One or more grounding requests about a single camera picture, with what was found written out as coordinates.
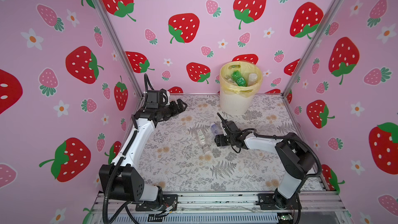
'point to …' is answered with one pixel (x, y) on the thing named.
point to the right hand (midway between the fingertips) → (218, 138)
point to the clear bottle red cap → (252, 79)
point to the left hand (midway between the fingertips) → (181, 107)
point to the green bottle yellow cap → (240, 80)
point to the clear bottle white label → (204, 139)
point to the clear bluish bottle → (215, 129)
